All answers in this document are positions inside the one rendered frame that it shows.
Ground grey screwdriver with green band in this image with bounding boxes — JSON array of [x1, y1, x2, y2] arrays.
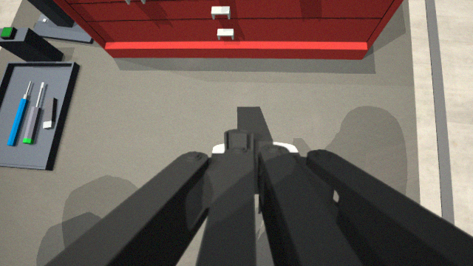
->
[[23, 82, 44, 144]]

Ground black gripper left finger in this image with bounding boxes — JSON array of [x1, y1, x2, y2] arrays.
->
[[45, 106, 256, 266]]

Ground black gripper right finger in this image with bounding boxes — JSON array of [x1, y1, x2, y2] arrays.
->
[[248, 106, 473, 266]]

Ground blue-handled deburring tool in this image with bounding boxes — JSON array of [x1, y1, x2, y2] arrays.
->
[[7, 81, 31, 146]]

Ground red box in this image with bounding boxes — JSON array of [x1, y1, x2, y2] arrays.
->
[[53, 0, 403, 60]]

